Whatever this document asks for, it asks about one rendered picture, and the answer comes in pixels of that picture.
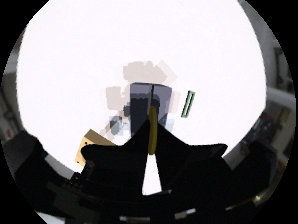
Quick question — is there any gold coin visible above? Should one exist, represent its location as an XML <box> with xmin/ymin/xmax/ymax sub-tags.
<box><xmin>149</xmin><ymin>107</ymin><xmax>158</xmax><ymax>156</ymax></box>

